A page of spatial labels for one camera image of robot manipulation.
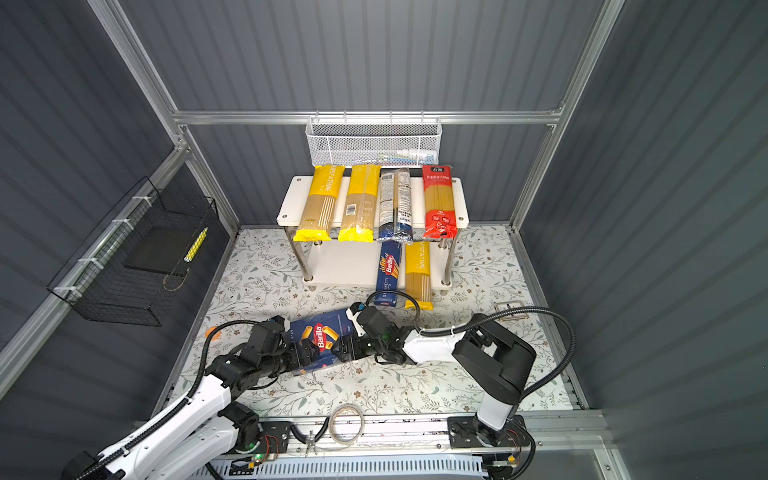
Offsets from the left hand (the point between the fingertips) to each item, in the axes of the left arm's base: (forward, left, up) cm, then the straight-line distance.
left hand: (308, 354), depth 83 cm
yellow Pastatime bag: (+22, -33, +5) cm, 40 cm away
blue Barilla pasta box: (+6, -5, +2) cm, 8 cm away
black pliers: (-20, -2, -5) cm, 21 cm away
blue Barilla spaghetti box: (+23, -24, +6) cm, 33 cm away
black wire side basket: (+23, +40, +24) cm, 51 cm away
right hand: (+1, -10, -1) cm, 10 cm away
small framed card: (+13, -61, -3) cm, 62 cm away
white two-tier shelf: (+30, -5, +2) cm, 31 cm away
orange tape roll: (-2, +17, +17) cm, 24 cm away
